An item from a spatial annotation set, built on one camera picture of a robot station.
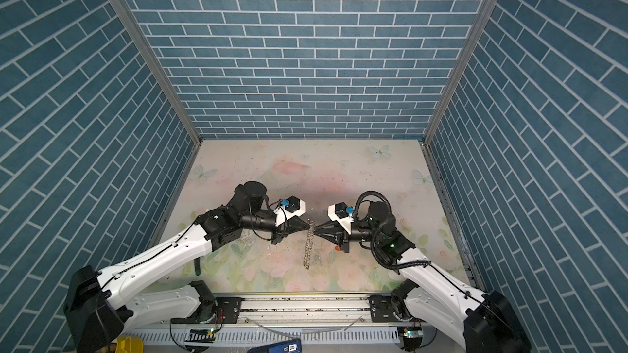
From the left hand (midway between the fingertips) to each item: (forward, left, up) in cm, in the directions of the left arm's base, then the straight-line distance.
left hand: (312, 229), depth 68 cm
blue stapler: (-25, +5, -18) cm, 32 cm away
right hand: (0, -2, -2) cm, 3 cm away
